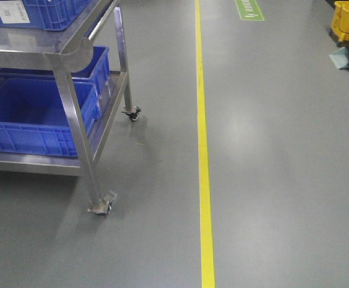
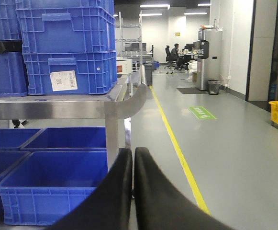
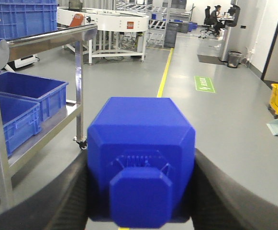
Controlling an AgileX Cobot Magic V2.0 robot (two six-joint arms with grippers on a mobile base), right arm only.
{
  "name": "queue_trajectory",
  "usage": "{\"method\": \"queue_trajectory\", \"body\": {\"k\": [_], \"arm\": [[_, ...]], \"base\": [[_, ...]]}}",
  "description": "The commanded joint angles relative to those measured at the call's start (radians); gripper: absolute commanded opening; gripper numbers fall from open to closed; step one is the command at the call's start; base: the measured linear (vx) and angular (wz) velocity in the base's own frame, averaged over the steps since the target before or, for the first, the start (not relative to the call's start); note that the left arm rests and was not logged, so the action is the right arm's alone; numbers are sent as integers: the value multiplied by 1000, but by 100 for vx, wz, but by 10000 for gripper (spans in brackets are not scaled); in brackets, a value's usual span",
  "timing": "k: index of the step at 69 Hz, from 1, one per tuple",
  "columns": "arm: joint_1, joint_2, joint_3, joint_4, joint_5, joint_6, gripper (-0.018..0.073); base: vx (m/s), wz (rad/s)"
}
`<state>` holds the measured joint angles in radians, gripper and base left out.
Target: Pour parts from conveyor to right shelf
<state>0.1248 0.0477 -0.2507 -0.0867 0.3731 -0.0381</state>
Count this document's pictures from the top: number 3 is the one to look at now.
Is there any tall grey bin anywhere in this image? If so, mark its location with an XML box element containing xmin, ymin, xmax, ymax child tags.
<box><xmin>163</xmin><ymin>22</ymin><xmax>179</xmax><ymax>48</ymax></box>

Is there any white floor device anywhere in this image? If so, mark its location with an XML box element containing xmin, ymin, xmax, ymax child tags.
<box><xmin>13</xmin><ymin>54</ymin><xmax>38</xmax><ymax>69</ymax></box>

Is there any round white conveyor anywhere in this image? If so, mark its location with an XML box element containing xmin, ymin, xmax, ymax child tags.
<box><xmin>56</xmin><ymin>6</ymin><xmax>150</xmax><ymax>65</ymax></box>

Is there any blue plastic bin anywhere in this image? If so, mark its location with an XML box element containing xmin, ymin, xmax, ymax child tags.
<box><xmin>0</xmin><ymin>71</ymin><xmax>69</xmax><ymax>122</ymax></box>
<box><xmin>0</xmin><ymin>94</ymin><xmax>43</xmax><ymax>161</ymax></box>

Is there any grey mesh basket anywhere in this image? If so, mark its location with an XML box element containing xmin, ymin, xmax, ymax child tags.
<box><xmin>68</xmin><ymin>0</ymin><xmax>83</xmax><ymax>10</ymax></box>

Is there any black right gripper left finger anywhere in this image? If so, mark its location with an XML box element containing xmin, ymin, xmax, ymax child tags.
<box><xmin>0</xmin><ymin>153</ymin><xmax>90</xmax><ymax>230</ymax></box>

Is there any grey standing terminal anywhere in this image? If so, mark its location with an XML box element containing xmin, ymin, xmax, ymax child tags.
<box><xmin>218</xmin><ymin>5</ymin><xmax>240</xmax><ymax>62</ymax></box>

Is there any black office chair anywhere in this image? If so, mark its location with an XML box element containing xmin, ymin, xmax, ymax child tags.
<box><xmin>200</xmin><ymin>6</ymin><xmax>217</xmax><ymax>39</ymax></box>

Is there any person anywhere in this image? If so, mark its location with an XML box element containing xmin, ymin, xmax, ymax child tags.
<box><xmin>210</xmin><ymin>4</ymin><xmax>226</xmax><ymax>37</ymax></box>

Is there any dark grey bin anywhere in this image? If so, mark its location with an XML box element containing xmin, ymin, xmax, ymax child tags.
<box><xmin>178</xmin><ymin>23</ymin><xmax>190</xmax><ymax>34</ymax></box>

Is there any dark waste basket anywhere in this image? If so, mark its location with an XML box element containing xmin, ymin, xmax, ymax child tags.
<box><xmin>227</xmin><ymin>50</ymin><xmax>244</xmax><ymax>69</ymax></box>

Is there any steel roller flow rack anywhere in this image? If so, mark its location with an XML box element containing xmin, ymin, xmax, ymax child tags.
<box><xmin>116</xmin><ymin>0</ymin><xmax>192</xmax><ymax>47</ymax></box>

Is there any blue plastic box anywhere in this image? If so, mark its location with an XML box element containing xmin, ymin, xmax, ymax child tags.
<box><xmin>86</xmin><ymin>96</ymin><xmax>197</xmax><ymax>229</ymax></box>

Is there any large blue ribbed crate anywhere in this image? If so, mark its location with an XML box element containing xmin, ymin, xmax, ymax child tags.
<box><xmin>0</xmin><ymin>0</ymin><xmax>58</xmax><ymax>46</ymax></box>

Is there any steel rack on castors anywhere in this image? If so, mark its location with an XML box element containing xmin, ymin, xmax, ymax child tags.
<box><xmin>0</xmin><ymin>23</ymin><xmax>99</xmax><ymax>209</ymax></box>

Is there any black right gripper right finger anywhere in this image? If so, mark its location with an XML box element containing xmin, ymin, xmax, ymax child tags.
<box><xmin>190</xmin><ymin>148</ymin><xmax>278</xmax><ymax>230</ymax></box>

